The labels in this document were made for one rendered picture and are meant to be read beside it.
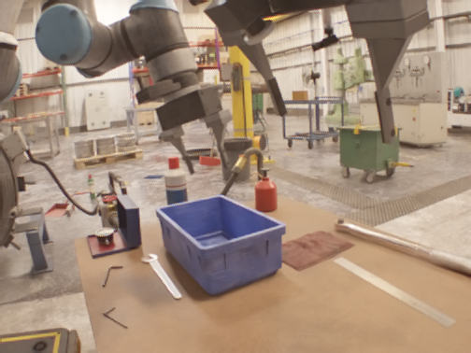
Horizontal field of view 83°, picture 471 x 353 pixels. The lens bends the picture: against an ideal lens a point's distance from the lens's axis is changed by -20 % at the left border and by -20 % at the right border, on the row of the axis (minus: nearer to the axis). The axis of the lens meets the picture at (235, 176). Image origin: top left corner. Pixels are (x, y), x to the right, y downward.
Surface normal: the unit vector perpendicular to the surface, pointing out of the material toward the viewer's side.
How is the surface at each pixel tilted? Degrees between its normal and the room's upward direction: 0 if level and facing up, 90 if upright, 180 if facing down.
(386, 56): 114
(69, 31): 95
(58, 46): 96
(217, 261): 90
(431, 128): 90
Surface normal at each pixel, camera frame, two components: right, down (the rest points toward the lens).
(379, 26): -0.79, 0.53
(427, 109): 0.24, 0.21
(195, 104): -0.59, 0.37
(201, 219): 0.51, 0.17
